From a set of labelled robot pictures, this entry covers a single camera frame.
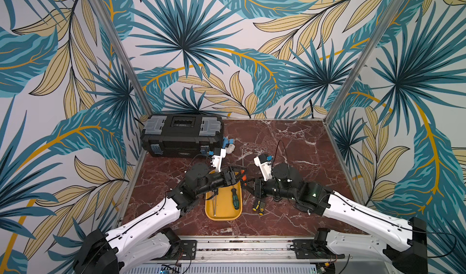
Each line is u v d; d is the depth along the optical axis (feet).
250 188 2.16
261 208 2.73
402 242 1.31
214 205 2.79
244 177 2.18
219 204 2.83
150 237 1.54
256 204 2.76
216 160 2.15
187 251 2.40
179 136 2.91
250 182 2.22
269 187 1.96
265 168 2.06
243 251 2.45
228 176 2.02
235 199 2.80
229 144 3.42
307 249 2.41
